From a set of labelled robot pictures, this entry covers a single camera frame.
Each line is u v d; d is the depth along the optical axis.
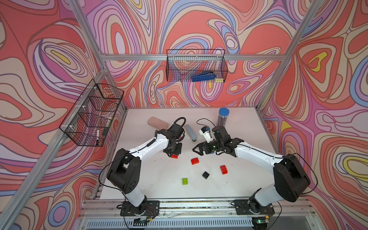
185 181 0.82
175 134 0.70
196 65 0.96
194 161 0.89
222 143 0.66
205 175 0.84
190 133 1.07
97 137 0.73
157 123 1.10
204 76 0.90
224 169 0.86
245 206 0.73
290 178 0.43
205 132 0.77
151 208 0.74
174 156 0.91
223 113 0.91
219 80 0.84
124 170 0.45
